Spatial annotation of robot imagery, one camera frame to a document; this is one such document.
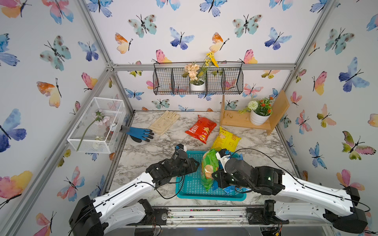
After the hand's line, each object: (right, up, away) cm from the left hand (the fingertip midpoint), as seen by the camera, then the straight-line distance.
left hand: (199, 164), depth 76 cm
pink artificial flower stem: (-50, +23, -1) cm, 55 cm away
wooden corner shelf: (+30, +24, +31) cm, 49 cm away
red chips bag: (+3, +17, +26) cm, 31 cm away
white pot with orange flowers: (+40, +29, +20) cm, 53 cm away
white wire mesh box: (-49, +18, -3) cm, 53 cm away
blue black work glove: (-43, +13, +30) cm, 54 cm away
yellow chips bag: (+18, +10, +20) cm, 29 cm away
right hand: (+6, -2, -10) cm, 12 cm away
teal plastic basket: (-5, -15, +9) cm, 18 cm away
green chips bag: (+5, +2, -8) cm, 9 cm away
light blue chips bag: (+12, -4, -19) cm, 22 cm away
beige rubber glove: (-26, +22, +38) cm, 51 cm away
